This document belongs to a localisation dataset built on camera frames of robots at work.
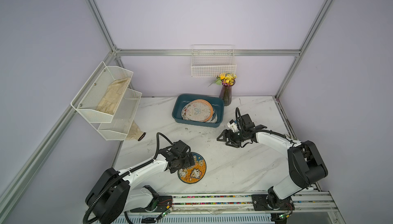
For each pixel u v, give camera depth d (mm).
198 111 1073
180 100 1130
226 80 981
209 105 1110
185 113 1073
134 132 985
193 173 835
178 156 660
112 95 802
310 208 744
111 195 405
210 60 956
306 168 453
